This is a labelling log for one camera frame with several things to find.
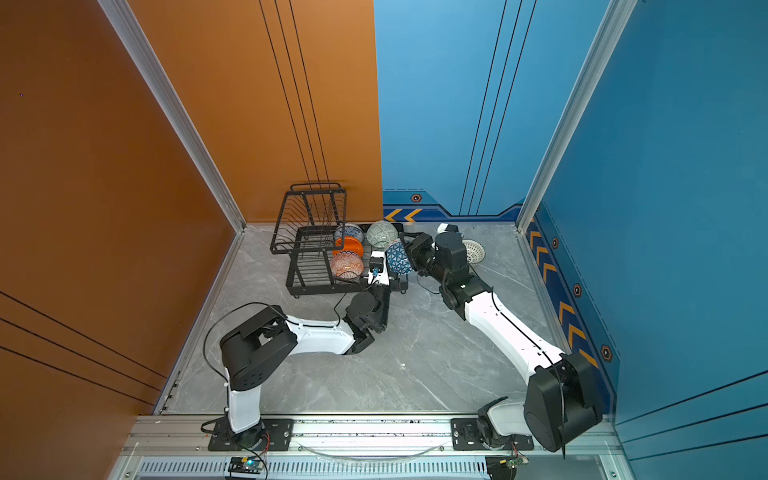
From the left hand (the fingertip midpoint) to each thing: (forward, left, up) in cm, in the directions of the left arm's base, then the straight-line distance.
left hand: (384, 252), depth 80 cm
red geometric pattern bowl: (+11, +14, -21) cm, 27 cm away
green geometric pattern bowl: (+26, +2, -20) cm, 33 cm away
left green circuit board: (-45, +30, -26) cm, 60 cm away
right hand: (+1, -3, +5) cm, 6 cm away
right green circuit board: (-44, -32, -24) cm, 59 cm away
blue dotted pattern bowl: (0, -4, -4) cm, 6 cm away
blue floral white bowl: (+27, +14, -19) cm, 35 cm away
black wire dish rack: (+1, +16, -4) cm, 16 cm away
